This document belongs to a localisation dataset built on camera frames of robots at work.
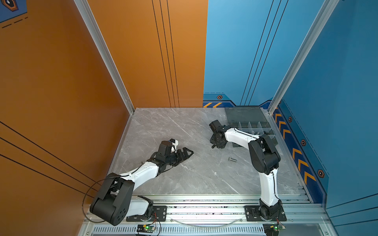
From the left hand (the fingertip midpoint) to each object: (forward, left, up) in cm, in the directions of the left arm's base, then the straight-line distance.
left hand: (189, 154), depth 86 cm
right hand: (+13, -15, -8) cm, 22 cm away
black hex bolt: (+10, -15, -7) cm, 20 cm away
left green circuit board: (-35, +22, -10) cm, 42 cm away
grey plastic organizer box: (+33, -46, -6) cm, 57 cm away
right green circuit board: (-35, -41, -8) cm, 54 cm away
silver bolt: (+1, -25, -7) cm, 26 cm away
